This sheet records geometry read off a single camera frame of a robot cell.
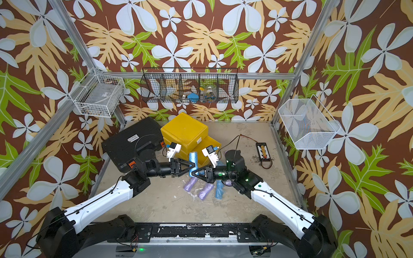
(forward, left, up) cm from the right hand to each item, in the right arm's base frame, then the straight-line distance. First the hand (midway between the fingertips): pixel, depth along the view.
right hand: (193, 174), depth 66 cm
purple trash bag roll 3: (-4, -14, +1) cm, 15 cm away
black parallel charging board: (+27, -42, -24) cm, 56 cm away
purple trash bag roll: (+5, +4, -23) cm, 24 cm away
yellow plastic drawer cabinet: (+25, +2, -3) cm, 25 cm away
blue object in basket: (+49, +2, +3) cm, 49 cm away
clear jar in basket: (+53, -8, +3) cm, 54 cm away
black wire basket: (+57, +5, +6) cm, 58 cm away
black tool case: (+28, +48, -19) cm, 59 cm away
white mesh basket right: (+26, -59, +2) cm, 64 cm away
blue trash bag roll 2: (+2, -12, -23) cm, 26 cm away
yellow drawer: (+3, -4, +6) cm, 8 cm away
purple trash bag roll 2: (+3, -6, -23) cm, 24 cm away
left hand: (+2, -1, +2) cm, 3 cm away
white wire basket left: (+42, +53, +9) cm, 68 cm away
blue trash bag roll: (+5, 0, +4) cm, 7 cm away
